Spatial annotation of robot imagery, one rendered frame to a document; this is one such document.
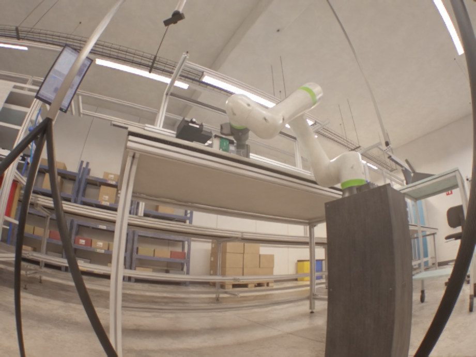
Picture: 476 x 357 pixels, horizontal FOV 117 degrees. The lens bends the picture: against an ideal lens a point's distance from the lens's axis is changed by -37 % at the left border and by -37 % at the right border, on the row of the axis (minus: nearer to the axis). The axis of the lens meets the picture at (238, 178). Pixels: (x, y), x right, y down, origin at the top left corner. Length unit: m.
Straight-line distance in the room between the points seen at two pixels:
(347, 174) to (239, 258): 3.88
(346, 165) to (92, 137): 5.31
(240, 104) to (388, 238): 0.74
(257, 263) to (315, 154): 3.97
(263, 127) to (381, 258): 0.66
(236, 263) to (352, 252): 3.88
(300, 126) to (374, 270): 0.78
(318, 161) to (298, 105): 0.37
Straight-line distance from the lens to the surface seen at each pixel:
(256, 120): 0.83
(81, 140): 5.73
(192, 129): 1.74
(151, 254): 4.71
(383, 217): 0.95
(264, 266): 5.12
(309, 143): 1.24
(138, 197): 1.74
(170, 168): 1.21
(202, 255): 5.51
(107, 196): 4.77
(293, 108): 0.96
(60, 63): 2.05
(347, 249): 1.02
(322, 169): 1.24
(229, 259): 4.66
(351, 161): 1.15
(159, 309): 1.74
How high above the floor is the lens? 0.53
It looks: 21 degrees up
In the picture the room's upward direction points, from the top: 2 degrees clockwise
